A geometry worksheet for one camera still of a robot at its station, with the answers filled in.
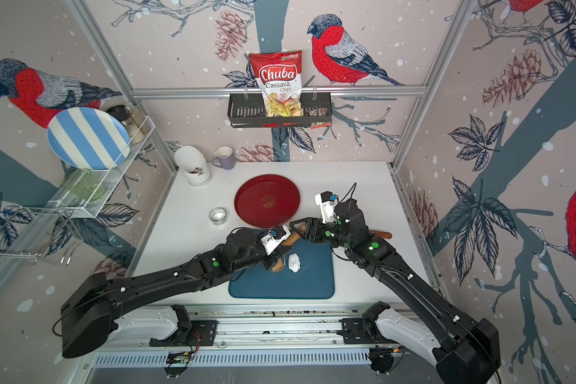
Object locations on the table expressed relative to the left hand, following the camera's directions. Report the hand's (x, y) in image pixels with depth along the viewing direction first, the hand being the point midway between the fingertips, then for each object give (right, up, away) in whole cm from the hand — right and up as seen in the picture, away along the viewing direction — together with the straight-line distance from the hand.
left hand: (292, 239), depth 74 cm
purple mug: (-33, +32, +40) cm, 61 cm away
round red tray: (-12, +10, +34) cm, 37 cm away
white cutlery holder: (-48, +27, +37) cm, 67 cm away
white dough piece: (+1, -11, +11) cm, 16 cm away
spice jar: (-57, +42, +13) cm, 72 cm away
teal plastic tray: (+8, -17, +10) cm, 21 cm away
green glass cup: (-62, +18, -5) cm, 64 cm away
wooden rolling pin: (-1, 0, -2) cm, 3 cm away
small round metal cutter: (-33, +3, +28) cm, 44 cm away
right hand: (+2, +5, -2) cm, 6 cm away
